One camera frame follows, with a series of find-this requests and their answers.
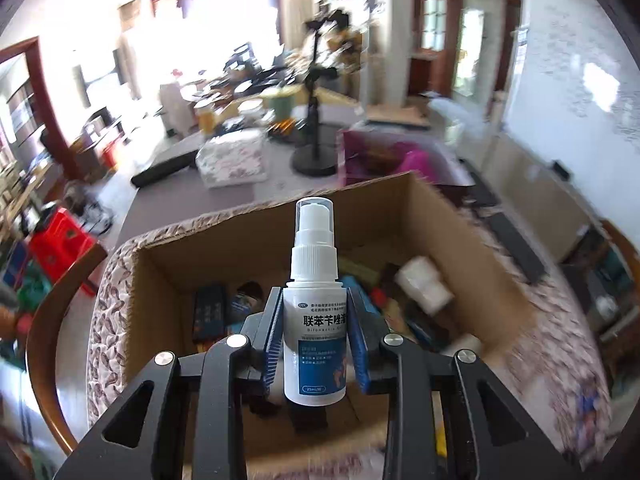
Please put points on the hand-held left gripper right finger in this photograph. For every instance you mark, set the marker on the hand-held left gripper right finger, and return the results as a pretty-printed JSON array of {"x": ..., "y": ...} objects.
[{"x": 356, "y": 345}]

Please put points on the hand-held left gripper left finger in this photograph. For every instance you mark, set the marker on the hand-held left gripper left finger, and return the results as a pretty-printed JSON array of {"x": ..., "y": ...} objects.
[{"x": 272, "y": 340}]

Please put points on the white spray bottle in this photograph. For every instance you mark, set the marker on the white spray bottle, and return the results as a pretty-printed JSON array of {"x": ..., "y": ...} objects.
[{"x": 315, "y": 320}]

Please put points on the white packet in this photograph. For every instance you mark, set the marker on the white packet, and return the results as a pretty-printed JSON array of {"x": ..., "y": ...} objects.
[{"x": 425, "y": 285}]

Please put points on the cardboard box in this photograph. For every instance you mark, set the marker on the cardboard box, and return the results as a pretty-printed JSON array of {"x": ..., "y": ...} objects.
[{"x": 450, "y": 220}]

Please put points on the black phone stand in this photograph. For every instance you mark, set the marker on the black phone stand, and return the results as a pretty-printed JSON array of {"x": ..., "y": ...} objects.
[{"x": 312, "y": 160}]

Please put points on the patterned tissue pack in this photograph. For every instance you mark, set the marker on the patterned tissue pack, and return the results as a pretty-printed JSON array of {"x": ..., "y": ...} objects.
[{"x": 230, "y": 160}]

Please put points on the open storage box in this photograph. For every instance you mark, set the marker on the open storage box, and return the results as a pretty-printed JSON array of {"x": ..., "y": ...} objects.
[{"x": 360, "y": 155}]

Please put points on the magenta bag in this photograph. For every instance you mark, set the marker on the magenta bag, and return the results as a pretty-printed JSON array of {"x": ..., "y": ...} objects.
[{"x": 417, "y": 165}]

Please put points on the black flat bar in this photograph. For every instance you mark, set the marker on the black flat bar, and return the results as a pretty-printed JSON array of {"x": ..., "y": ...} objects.
[{"x": 162, "y": 170}]

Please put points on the wooden chair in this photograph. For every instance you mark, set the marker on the wooden chair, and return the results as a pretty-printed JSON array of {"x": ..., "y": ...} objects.
[{"x": 45, "y": 320}]

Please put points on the jar with yellow contents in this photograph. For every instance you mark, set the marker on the jar with yellow contents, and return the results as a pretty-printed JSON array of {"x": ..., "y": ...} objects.
[{"x": 205, "y": 120}]

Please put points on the flat cardboard sheet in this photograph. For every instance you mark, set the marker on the flat cardboard sheet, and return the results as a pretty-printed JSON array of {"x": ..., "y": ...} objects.
[{"x": 397, "y": 116}]

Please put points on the red plastic stool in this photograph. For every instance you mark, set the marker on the red plastic stool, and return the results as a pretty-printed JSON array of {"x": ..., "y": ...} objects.
[{"x": 57, "y": 245}]

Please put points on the green canister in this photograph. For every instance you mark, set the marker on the green canister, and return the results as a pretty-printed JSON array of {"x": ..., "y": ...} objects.
[{"x": 282, "y": 105}]

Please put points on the wooden door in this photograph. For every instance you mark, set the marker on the wooden door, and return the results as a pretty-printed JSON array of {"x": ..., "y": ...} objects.
[{"x": 425, "y": 70}]

